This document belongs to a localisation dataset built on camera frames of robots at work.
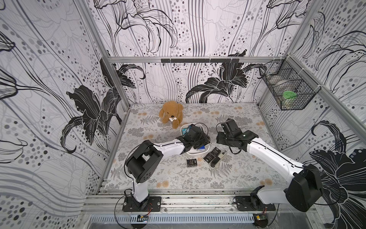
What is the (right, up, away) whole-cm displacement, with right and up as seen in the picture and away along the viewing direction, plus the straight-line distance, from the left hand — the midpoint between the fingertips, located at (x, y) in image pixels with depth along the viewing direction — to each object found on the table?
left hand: (209, 141), depth 89 cm
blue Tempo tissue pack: (-4, -4, -2) cm, 6 cm away
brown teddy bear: (-24, +19, +3) cm, 31 cm away
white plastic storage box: (-10, -6, +1) cm, 12 cm away
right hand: (+6, +4, -5) cm, 9 cm away
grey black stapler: (+5, -10, -4) cm, 12 cm away
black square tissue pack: (-11, -13, -4) cm, 17 cm away
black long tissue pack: (+1, -9, -1) cm, 9 cm away
